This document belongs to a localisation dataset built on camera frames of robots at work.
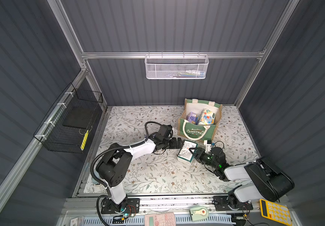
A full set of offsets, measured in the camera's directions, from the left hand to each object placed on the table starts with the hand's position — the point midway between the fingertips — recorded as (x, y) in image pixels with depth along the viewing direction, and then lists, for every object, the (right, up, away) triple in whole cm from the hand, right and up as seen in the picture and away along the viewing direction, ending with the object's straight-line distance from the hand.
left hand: (180, 146), depth 87 cm
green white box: (+2, -4, -4) cm, 6 cm away
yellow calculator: (+46, -30, -16) cm, 58 cm away
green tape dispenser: (+6, -27, -22) cm, 35 cm away
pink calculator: (-12, -32, -19) cm, 39 cm away
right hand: (+6, -3, -1) cm, 7 cm away
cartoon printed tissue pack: (+17, +18, +3) cm, 26 cm away
